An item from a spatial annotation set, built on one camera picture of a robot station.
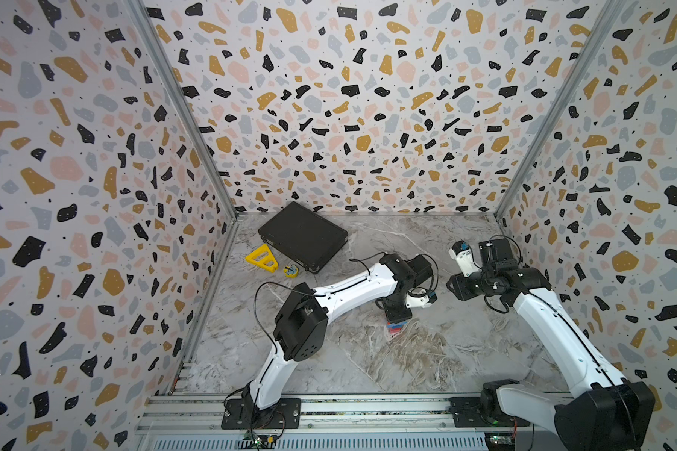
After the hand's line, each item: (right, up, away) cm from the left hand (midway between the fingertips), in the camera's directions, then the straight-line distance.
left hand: (400, 314), depth 83 cm
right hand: (+16, +10, -2) cm, 19 cm away
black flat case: (-34, +23, +27) cm, 49 cm away
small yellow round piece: (-37, +10, +19) cm, 43 cm away
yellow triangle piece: (-48, +15, +24) cm, 56 cm away
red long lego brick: (-1, -7, +6) cm, 9 cm away
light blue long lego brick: (-2, -3, -1) cm, 3 cm away
